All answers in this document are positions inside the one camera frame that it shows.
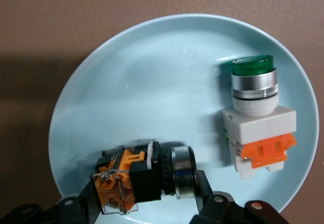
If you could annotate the white orange small part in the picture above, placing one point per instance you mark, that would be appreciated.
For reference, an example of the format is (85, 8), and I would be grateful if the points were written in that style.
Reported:
(263, 128)

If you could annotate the light blue plate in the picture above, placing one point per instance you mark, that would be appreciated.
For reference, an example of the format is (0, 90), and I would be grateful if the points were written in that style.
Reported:
(152, 95)

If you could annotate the orange push-button switch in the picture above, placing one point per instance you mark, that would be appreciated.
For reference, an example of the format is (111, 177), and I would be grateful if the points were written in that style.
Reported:
(144, 181)

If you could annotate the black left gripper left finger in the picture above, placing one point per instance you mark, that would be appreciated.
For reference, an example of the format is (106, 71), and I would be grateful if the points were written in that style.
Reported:
(83, 203)

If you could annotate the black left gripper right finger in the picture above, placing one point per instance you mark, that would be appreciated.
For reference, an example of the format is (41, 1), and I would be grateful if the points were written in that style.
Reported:
(203, 188)

